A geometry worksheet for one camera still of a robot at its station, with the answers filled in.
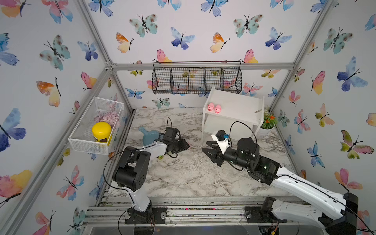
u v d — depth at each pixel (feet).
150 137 3.42
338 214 1.28
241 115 2.39
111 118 2.24
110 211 2.54
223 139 1.77
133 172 1.58
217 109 2.39
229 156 1.84
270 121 3.03
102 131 2.08
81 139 1.92
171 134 2.52
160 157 3.06
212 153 1.82
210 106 2.43
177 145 2.78
